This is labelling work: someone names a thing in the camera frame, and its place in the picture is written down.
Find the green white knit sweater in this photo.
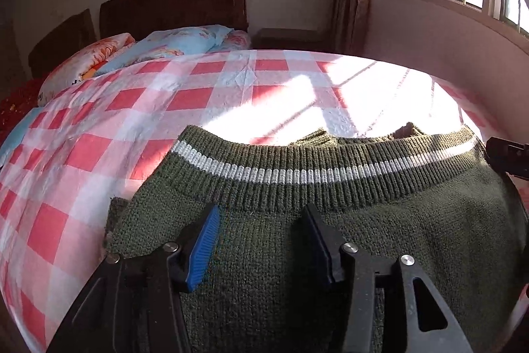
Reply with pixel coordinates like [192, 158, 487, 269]
[104, 124, 528, 352]

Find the pink checkered bed cover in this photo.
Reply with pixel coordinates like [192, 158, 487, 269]
[1, 51, 506, 352]

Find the light blue blanket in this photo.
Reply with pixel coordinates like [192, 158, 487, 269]
[0, 108, 42, 167]

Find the wooden nightstand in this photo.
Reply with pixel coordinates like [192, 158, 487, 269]
[252, 28, 331, 52]

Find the red floral bedsheet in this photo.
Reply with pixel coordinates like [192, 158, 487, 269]
[0, 78, 45, 144]

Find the orange floral pillow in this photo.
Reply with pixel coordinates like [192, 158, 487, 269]
[38, 33, 135, 107]

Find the light blue floral pillow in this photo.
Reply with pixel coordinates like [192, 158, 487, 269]
[94, 25, 232, 77]

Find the dark wooden headboard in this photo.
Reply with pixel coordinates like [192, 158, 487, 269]
[28, 9, 96, 79]
[99, 0, 248, 40]

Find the pink blue floral pillow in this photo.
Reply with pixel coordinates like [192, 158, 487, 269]
[211, 30, 251, 52]

